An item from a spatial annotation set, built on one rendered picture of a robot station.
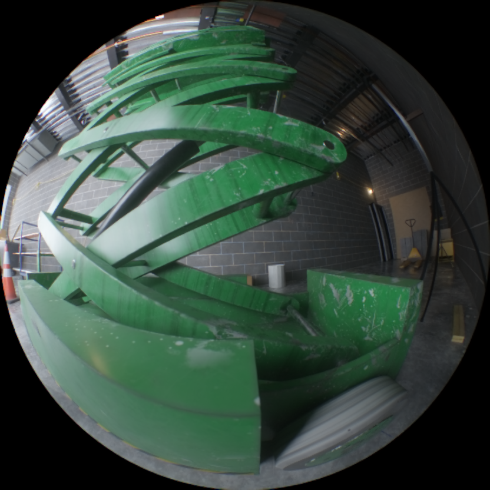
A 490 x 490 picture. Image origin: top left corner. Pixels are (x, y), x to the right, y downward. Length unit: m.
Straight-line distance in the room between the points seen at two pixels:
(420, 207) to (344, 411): 6.76
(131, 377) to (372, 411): 0.31
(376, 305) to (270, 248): 2.61
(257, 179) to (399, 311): 0.42
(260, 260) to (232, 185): 2.55
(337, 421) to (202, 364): 0.23
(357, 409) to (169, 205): 0.50
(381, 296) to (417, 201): 6.57
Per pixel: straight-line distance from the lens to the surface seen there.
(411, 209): 6.92
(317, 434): 0.31
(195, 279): 0.70
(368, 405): 0.31
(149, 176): 0.62
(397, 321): 0.41
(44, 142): 6.09
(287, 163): 0.35
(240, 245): 2.70
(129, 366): 0.17
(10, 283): 2.92
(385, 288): 0.41
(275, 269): 2.48
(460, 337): 1.18
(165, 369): 0.16
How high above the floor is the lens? 0.55
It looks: 4 degrees up
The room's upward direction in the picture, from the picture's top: 3 degrees counter-clockwise
